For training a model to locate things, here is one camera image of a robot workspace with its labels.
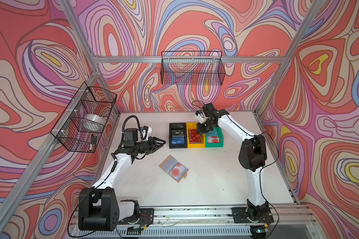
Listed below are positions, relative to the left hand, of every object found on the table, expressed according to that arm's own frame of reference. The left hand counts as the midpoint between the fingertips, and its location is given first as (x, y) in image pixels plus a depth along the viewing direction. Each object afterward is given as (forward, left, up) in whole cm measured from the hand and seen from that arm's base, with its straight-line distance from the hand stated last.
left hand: (165, 143), depth 79 cm
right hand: (+13, -20, -9) cm, 26 cm away
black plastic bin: (+18, -6, -18) cm, 26 cm away
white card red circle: (-8, -7, -19) cm, 21 cm away
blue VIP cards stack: (+13, -6, -17) cm, 23 cm away
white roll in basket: (+2, +34, +14) cm, 36 cm away
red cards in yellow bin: (+14, -17, -14) cm, 26 cm away
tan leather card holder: (-3, -1, -19) cm, 19 cm away
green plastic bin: (+14, -32, -17) cm, 39 cm away
